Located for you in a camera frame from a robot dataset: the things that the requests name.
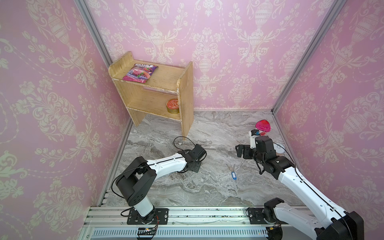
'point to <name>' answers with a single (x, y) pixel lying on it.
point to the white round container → (279, 150)
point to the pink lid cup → (264, 126)
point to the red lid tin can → (173, 106)
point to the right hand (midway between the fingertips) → (244, 146)
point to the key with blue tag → (233, 173)
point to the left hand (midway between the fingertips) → (194, 166)
